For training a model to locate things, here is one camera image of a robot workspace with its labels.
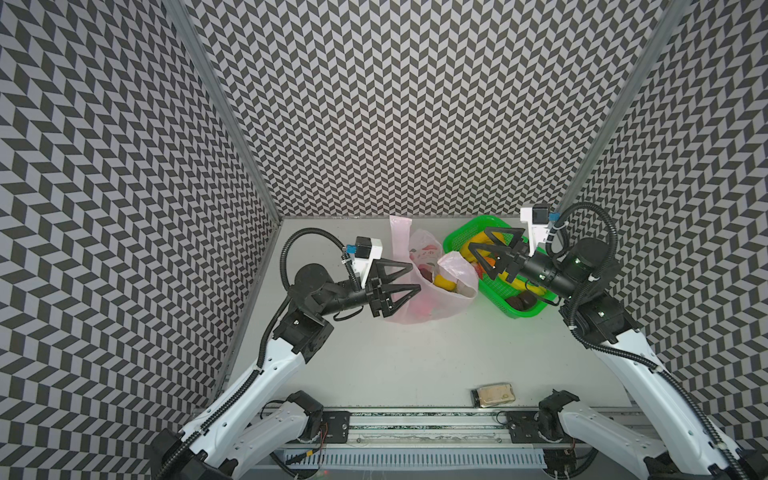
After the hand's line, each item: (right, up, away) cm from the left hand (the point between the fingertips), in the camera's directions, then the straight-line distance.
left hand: (415, 281), depth 58 cm
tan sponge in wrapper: (+21, -31, +17) cm, 41 cm away
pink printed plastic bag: (+4, +6, +25) cm, 26 cm away
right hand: (+12, +6, +2) cm, 14 cm away
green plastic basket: (+35, -10, +33) cm, 49 cm away
